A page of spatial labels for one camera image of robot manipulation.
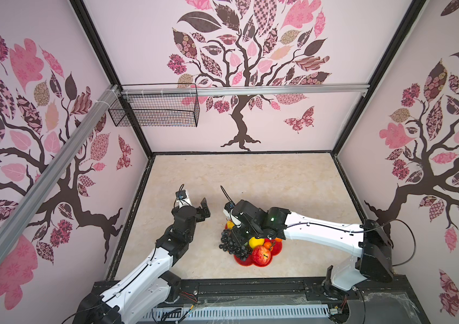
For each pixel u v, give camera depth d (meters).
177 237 0.61
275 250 0.81
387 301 0.72
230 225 0.63
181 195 0.69
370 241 0.48
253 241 0.81
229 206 0.68
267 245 0.81
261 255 0.74
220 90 0.93
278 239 0.80
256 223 0.56
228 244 0.77
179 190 0.72
